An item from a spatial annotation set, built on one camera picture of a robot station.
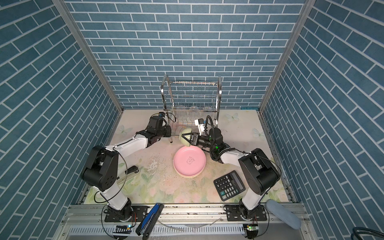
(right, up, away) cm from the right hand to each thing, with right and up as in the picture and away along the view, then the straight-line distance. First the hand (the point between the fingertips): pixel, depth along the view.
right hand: (181, 135), depth 79 cm
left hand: (-9, +4, +15) cm, 18 cm away
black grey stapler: (-28, -20, +5) cm, 34 cm away
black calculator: (+26, -28, +2) cm, 38 cm away
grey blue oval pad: (+52, -38, -9) cm, 65 cm away
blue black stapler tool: (-15, -42, -10) cm, 46 cm away
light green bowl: (+2, +2, +1) cm, 3 cm away
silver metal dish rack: (-2, +24, +40) cm, 47 cm away
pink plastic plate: (+4, -16, +11) cm, 20 cm away
